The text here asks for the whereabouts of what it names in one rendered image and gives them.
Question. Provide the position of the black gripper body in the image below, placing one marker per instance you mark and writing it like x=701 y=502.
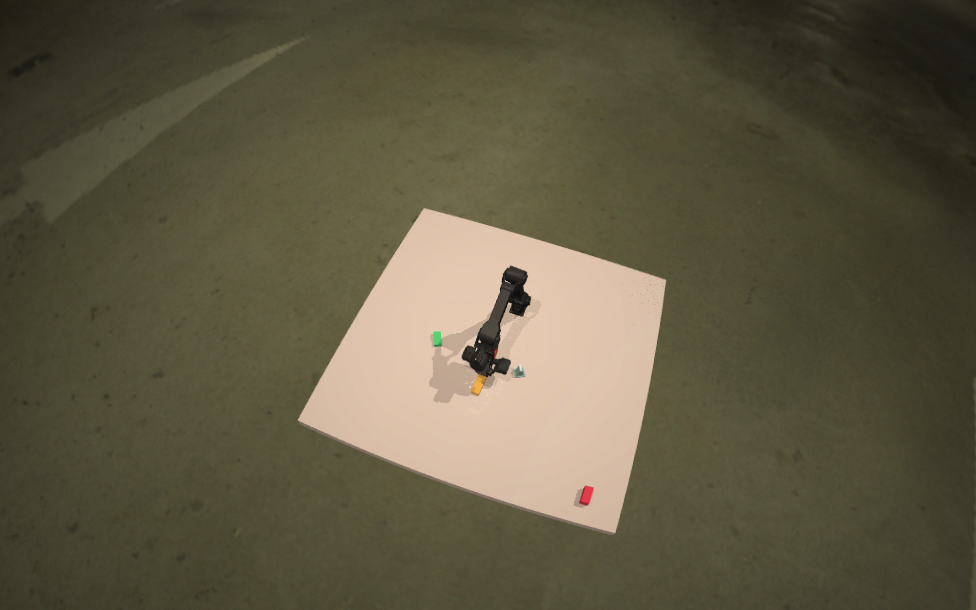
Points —
x=502 y=364

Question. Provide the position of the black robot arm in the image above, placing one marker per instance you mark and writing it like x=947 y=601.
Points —
x=489 y=334

